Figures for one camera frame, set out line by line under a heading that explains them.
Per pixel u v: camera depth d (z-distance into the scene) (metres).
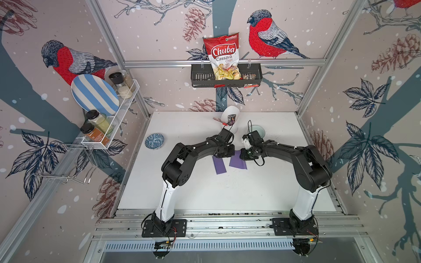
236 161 0.96
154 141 1.04
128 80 0.85
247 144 0.88
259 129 1.08
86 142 0.64
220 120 1.00
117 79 0.79
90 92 0.70
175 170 0.54
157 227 0.64
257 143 0.78
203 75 0.95
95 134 0.62
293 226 0.66
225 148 0.82
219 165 0.94
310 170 0.50
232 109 1.01
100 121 0.64
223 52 0.80
